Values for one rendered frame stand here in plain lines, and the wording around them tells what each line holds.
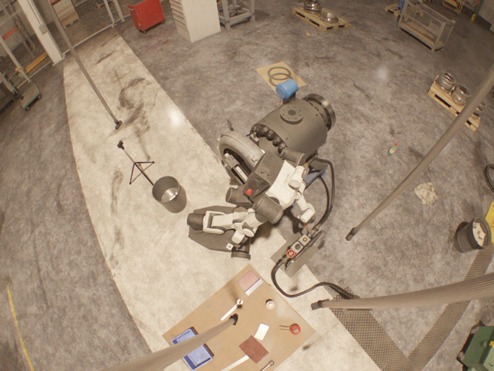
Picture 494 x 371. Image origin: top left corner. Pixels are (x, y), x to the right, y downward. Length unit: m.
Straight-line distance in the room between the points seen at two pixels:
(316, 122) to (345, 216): 1.11
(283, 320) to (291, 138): 1.51
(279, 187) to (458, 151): 3.63
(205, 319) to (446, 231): 2.99
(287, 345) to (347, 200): 1.71
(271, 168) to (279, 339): 1.34
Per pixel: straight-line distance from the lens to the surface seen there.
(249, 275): 2.02
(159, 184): 2.71
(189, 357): 2.14
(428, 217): 3.37
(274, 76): 4.14
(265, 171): 1.36
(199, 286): 2.57
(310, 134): 2.24
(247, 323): 2.02
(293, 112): 2.20
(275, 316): 2.02
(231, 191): 1.65
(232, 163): 2.13
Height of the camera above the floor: 2.48
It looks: 62 degrees down
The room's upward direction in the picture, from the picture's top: 7 degrees counter-clockwise
